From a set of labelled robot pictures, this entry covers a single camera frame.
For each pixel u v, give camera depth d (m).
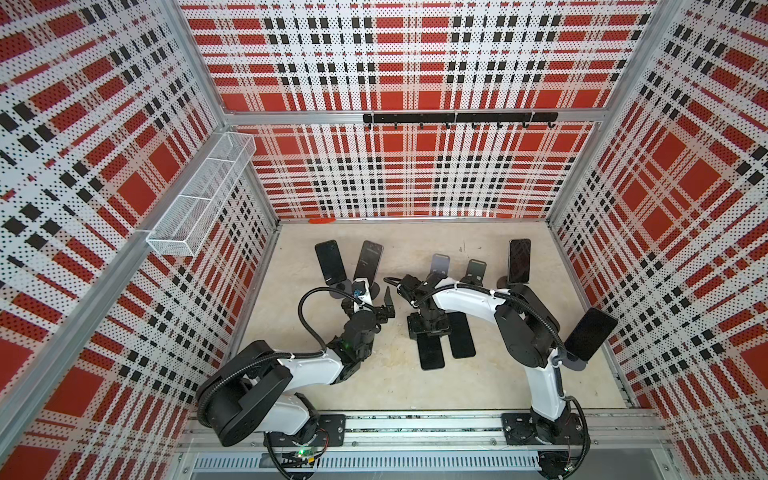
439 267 0.98
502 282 1.01
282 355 0.49
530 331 0.52
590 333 0.79
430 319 0.77
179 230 0.68
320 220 1.27
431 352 0.86
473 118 0.90
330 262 0.94
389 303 0.79
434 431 0.75
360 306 0.72
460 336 0.90
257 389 0.43
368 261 1.01
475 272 0.96
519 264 0.92
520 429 0.74
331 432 0.74
